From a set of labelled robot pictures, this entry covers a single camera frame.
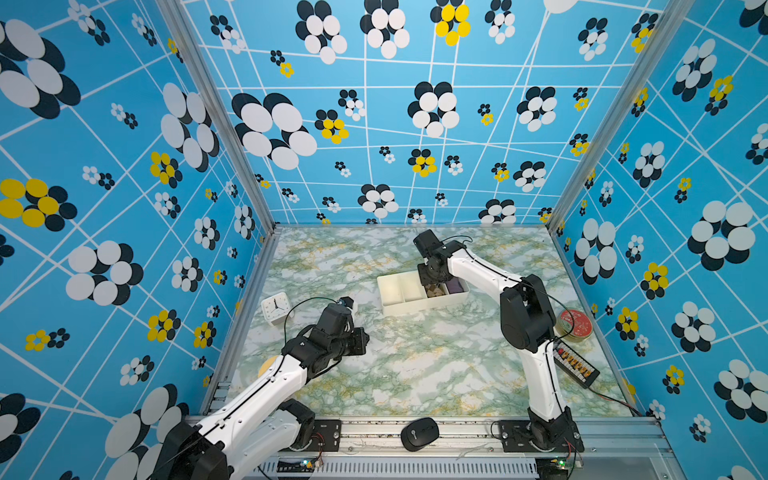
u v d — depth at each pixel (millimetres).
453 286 928
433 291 940
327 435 738
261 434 550
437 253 733
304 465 705
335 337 637
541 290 568
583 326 889
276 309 935
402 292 988
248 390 481
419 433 733
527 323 558
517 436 734
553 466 703
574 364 840
